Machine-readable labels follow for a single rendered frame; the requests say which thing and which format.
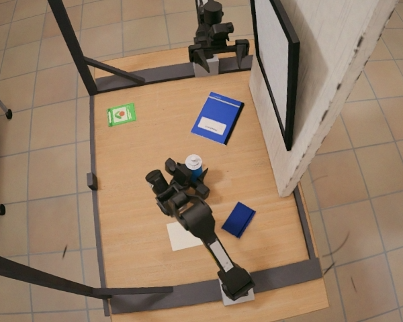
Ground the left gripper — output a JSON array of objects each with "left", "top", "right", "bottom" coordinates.
[{"left": 188, "top": 32, "right": 250, "bottom": 73}]

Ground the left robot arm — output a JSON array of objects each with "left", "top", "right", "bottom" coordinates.
[{"left": 193, "top": 0, "right": 234, "bottom": 47}]

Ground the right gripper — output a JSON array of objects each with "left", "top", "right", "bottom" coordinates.
[{"left": 165, "top": 158, "right": 210, "bottom": 200}]

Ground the white sheet of paper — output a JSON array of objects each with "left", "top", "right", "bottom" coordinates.
[{"left": 167, "top": 222, "right": 203, "bottom": 251}]

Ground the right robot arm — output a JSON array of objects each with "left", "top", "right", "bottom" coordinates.
[{"left": 145, "top": 164, "right": 255, "bottom": 301}]

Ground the blue and white spray bottle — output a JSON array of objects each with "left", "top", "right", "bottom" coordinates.
[{"left": 185, "top": 154, "right": 202, "bottom": 182}]

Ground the beige wall panel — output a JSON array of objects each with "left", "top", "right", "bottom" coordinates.
[{"left": 249, "top": 0, "right": 399, "bottom": 198}]

